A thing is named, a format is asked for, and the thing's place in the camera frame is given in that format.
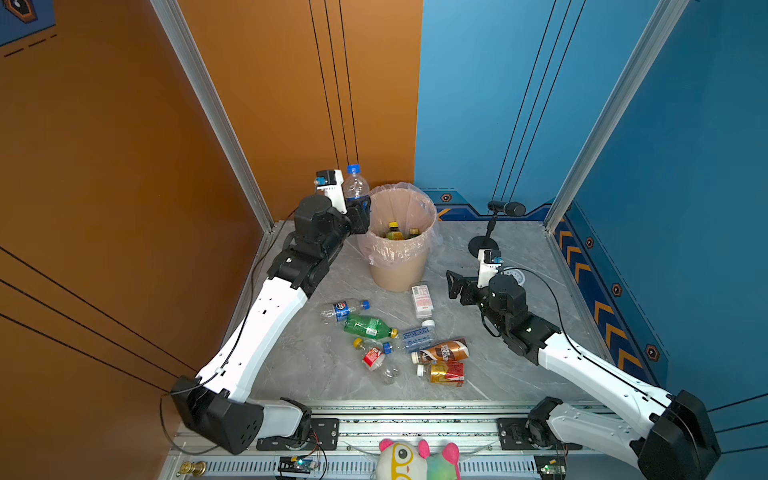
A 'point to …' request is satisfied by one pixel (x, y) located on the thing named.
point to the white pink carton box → (423, 304)
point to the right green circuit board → (552, 467)
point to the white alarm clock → (515, 273)
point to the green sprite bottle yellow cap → (369, 327)
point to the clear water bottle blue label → (421, 337)
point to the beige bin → (400, 265)
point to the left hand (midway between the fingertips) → (365, 196)
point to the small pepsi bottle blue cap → (341, 311)
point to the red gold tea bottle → (439, 371)
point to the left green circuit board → (296, 464)
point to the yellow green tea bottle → (414, 232)
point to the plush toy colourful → (406, 461)
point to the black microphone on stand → (486, 242)
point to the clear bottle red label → (377, 361)
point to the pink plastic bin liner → (412, 209)
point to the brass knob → (197, 468)
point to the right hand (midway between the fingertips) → (459, 272)
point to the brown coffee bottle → (452, 351)
